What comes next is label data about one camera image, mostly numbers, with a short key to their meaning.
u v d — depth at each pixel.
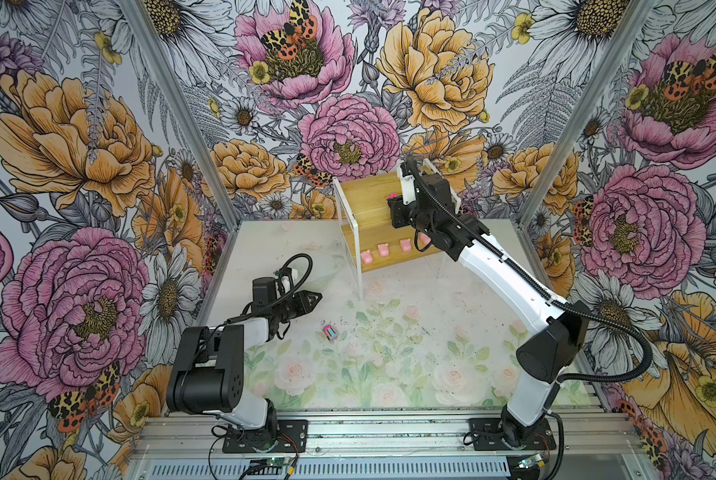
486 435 0.74
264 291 0.74
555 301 0.46
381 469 0.78
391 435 0.76
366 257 0.88
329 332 0.89
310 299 0.91
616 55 0.78
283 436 0.73
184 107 0.88
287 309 0.81
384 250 0.90
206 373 0.45
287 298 0.83
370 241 0.93
